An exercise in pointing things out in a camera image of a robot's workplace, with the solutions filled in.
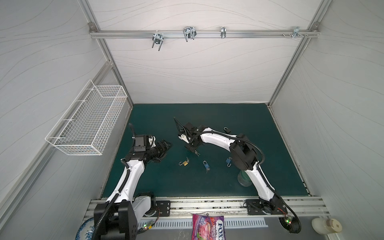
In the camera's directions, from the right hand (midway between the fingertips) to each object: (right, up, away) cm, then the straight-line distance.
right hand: (192, 143), depth 97 cm
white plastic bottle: (+59, -30, -34) cm, 74 cm away
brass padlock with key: (-4, -11, -9) cm, 14 cm away
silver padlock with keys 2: (+3, -6, -4) cm, 8 cm away
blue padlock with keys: (+9, -13, -9) cm, 18 cm away
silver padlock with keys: (+25, +8, +7) cm, 27 cm away
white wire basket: (-49, +14, -28) cm, 58 cm away
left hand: (-11, +1, -14) cm, 18 cm away
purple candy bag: (+8, -34, -30) cm, 46 cm away
